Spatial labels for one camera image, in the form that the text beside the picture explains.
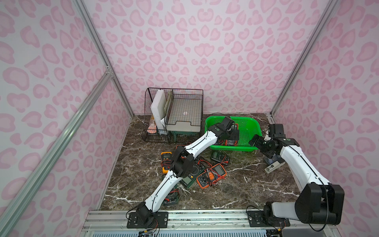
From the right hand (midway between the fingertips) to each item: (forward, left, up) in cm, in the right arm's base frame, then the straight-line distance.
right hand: (254, 143), depth 86 cm
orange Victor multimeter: (-15, +24, -8) cm, 30 cm away
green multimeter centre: (-11, +33, -11) cm, 36 cm away
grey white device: (-8, -12, -10) cm, 17 cm away
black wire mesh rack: (+15, +67, -10) cm, 69 cm away
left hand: (+11, +9, -5) cm, 15 cm away
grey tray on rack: (+24, +42, -1) cm, 49 cm away
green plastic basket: (+23, -4, -12) cm, 26 cm away
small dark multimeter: (-3, +19, -10) cm, 22 cm away
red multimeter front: (+7, +15, -10) cm, 19 cm away
